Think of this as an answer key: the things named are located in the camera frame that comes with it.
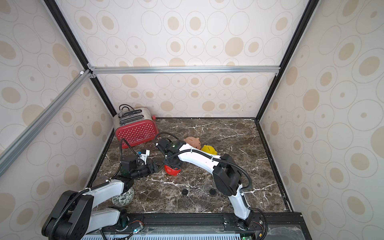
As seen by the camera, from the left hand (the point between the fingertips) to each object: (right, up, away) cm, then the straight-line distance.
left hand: (166, 164), depth 83 cm
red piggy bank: (+3, -4, 0) cm, 5 cm away
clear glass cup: (-39, -9, +2) cm, 40 cm away
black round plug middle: (+11, -15, 0) cm, 18 cm away
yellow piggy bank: (+25, +8, +9) cm, 28 cm away
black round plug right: (+26, -15, 0) cm, 30 cm away
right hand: (+4, 0, +3) cm, 5 cm away
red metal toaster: (-21, +22, +9) cm, 32 cm away
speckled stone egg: (-23, -18, -2) cm, 29 cm away
